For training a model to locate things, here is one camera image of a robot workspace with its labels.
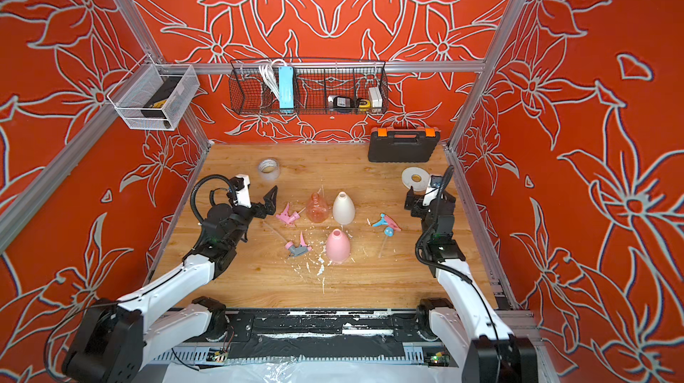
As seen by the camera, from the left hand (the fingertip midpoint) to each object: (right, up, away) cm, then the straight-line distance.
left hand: (263, 184), depth 80 cm
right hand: (+50, -1, 0) cm, 50 cm away
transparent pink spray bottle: (+15, -10, +19) cm, 26 cm away
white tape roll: (+56, +1, +27) cm, 62 cm away
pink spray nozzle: (+5, -13, +14) cm, 20 cm away
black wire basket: (+17, +35, +18) cm, 43 cm away
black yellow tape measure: (+32, +28, +14) cm, 45 cm away
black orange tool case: (+48, +14, +20) cm, 54 cm away
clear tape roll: (-6, +5, +30) cm, 31 cm away
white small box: (+36, +29, +10) cm, 48 cm away
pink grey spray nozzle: (+10, -23, +7) cm, 26 cm away
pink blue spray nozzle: (+42, -15, +12) cm, 46 cm away
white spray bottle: (+25, -9, +8) cm, 28 cm away
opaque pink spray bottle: (+23, -19, -1) cm, 30 cm away
